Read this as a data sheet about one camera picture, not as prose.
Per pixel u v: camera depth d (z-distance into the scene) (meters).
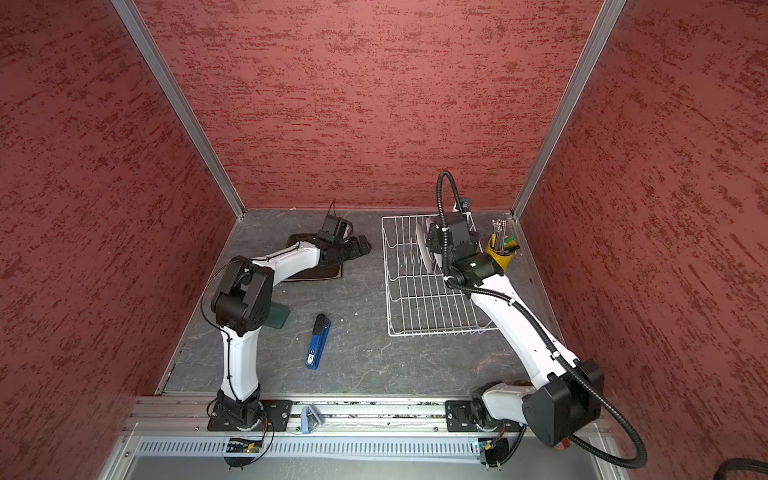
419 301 0.92
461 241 0.56
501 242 0.97
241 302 0.54
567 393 0.38
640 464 0.35
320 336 0.85
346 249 0.90
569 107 0.89
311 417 0.73
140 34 0.74
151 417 0.76
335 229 0.81
